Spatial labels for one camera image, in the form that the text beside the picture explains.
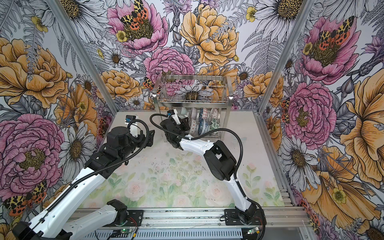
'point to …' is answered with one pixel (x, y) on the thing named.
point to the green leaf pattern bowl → (214, 124)
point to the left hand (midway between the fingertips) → (144, 135)
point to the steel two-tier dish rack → (205, 100)
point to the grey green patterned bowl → (193, 113)
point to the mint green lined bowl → (183, 113)
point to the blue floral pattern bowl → (203, 126)
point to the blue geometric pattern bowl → (205, 114)
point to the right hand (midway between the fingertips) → (188, 121)
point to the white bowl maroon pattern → (215, 113)
